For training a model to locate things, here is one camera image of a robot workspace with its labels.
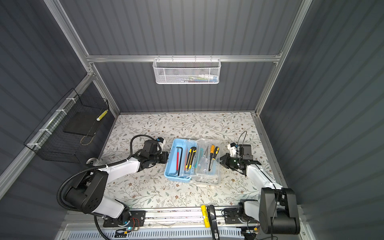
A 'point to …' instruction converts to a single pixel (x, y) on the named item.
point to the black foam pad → (83, 122)
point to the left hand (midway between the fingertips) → (170, 155)
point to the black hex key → (180, 159)
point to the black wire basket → (74, 135)
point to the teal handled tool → (199, 158)
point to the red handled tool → (177, 160)
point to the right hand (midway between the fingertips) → (219, 161)
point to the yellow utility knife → (190, 157)
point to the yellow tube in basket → (101, 115)
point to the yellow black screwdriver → (217, 149)
